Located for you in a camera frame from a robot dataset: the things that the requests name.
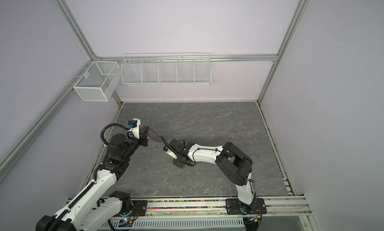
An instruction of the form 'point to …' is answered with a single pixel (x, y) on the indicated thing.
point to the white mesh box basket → (98, 82)
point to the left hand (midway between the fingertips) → (148, 128)
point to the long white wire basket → (191, 68)
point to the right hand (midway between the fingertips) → (179, 159)
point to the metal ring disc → (154, 136)
